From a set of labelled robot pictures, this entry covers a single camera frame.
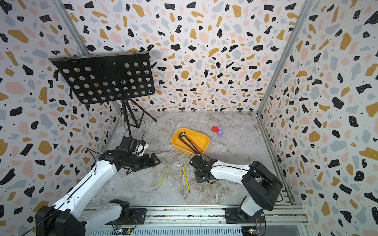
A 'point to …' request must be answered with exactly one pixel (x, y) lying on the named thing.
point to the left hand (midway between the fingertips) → (155, 162)
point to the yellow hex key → (180, 165)
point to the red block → (215, 129)
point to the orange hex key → (194, 143)
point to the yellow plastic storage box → (202, 140)
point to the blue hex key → (205, 185)
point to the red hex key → (185, 144)
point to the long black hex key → (188, 144)
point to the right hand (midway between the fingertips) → (200, 177)
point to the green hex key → (162, 180)
